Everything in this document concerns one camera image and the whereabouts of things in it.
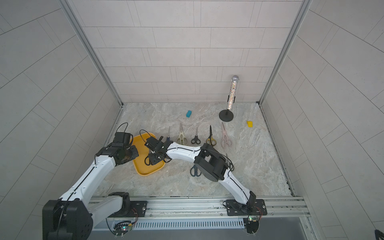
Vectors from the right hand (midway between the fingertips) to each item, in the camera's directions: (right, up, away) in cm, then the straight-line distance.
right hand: (154, 158), depth 89 cm
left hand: (-9, +5, -4) cm, 11 cm away
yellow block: (+63, +20, +15) cm, 67 cm away
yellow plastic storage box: (-6, -3, -6) cm, 9 cm away
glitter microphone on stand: (+48, +26, +19) cm, 57 cm away
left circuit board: (-8, -24, -24) cm, 35 cm away
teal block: (+19, +26, +19) cm, 38 cm away
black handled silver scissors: (-3, +2, -3) cm, 5 cm away
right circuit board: (+52, -25, -20) cm, 60 cm away
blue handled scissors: (+6, +11, +7) cm, 15 cm away
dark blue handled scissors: (+25, -6, -6) cm, 26 cm away
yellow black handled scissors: (+34, +9, +7) cm, 36 cm away
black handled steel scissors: (+25, +10, +7) cm, 28 cm away
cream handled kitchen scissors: (+16, +10, +7) cm, 20 cm away
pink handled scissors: (+44, +10, +7) cm, 45 cm away
